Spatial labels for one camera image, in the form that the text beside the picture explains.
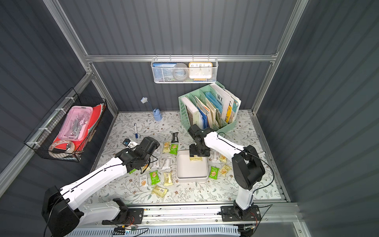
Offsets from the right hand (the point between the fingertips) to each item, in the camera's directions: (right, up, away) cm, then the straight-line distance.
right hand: (199, 154), depth 88 cm
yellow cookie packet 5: (+16, -10, +1) cm, 19 cm away
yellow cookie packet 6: (-2, -4, +4) cm, 5 cm away
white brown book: (-3, +25, -3) cm, 26 cm away
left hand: (-27, +6, -8) cm, 29 cm away
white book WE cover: (+16, +36, +7) cm, 40 cm away
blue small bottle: (-31, +27, +21) cm, 46 cm away
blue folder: (+4, +20, -1) cm, 21 cm away
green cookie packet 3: (-26, -13, -3) cm, 30 cm away
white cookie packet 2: (+11, -3, +6) cm, 13 cm away
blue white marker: (-45, +11, +18) cm, 50 cm away
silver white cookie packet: (-33, -15, -4) cm, 36 cm away
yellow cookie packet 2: (-18, -14, -4) cm, 23 cm away
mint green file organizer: (+9, +28, +1) cm, 30 cm away
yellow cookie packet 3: (-22, -19, -7) cm, 30 cm away
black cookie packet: (-16, +8, +14) cm, 23 cm away
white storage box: (-5, -11, +5) cm, 13 cm away
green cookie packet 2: (-27, 0, -32) cm, 42 cm away
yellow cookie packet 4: (+16, -4, +4) cm, 17 cm away
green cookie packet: (-16, +1, +9) cm, 19 cm away
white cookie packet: (-19, -6, +3) cm, 21 cm away
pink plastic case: (-62, +17, -16) cm, 67 cm away
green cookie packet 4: (+9, -11, -1) cm, 14 cm away
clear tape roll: (-59, +7, -21) cm, 63 cm away
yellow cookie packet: (-26, -2, -23) cm, 34 cm away
